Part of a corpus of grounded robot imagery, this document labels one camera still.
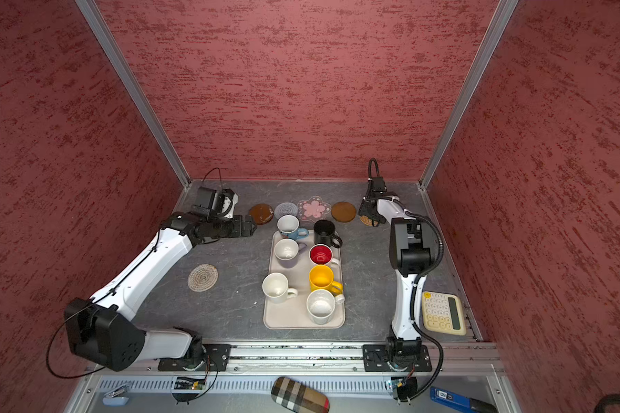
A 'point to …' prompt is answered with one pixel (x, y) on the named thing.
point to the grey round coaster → (285, 208)
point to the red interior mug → (322, 255)
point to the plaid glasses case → (299, 397)
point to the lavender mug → (288, 249)
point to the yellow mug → (321, 278)
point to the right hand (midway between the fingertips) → (370, 215)
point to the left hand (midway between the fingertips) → (242, 232)
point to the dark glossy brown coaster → (262, 213)
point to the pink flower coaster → (313, 209)
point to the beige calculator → (443, 313)
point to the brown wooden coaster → (344, 212)
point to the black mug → (325, 233)
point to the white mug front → (320, 305)
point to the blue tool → (460, 403)
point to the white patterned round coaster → (202, 277)
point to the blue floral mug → (288, 225)
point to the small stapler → (118, 397)
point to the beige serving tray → (286, 315)
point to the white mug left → (275, 287)
